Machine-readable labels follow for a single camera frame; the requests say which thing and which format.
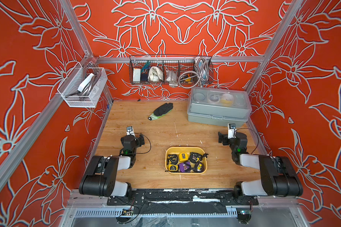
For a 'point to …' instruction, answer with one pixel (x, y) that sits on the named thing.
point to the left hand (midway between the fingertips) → (134, 133)
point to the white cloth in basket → (155, 74)
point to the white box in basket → (136, 74)
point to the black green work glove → (161, 111)
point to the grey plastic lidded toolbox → (219, 106)
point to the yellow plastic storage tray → (177, 150)
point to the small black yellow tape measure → (199, 167)
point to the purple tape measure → (184, 167)
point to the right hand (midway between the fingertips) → (224, 130)
